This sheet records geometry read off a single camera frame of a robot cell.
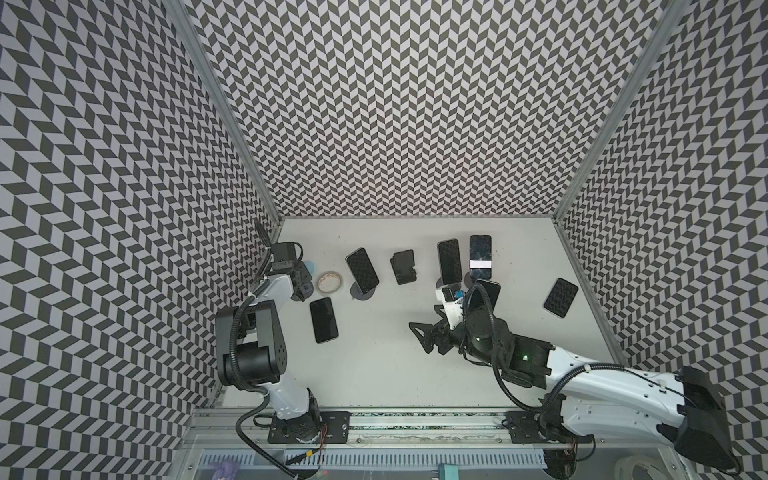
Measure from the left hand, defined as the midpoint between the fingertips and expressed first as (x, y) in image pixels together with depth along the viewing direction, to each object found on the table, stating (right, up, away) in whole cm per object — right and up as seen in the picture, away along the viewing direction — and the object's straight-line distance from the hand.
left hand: (296, 274), depth 95 cm
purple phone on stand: (+49, +4, -1) cm, 50 cm away
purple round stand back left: (+20, -6, -2) cm, 21 cm away
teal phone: (+22, +2, -5) cm, 22 cm away
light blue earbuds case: (+2, +2, +9) cm, 9 cm away
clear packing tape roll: (+9, -3, +5) cm, 11 cm away
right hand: (+39, -10, -24) cm, 47 cm away
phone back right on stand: (+59, +6, -1) cm, 59 cm away
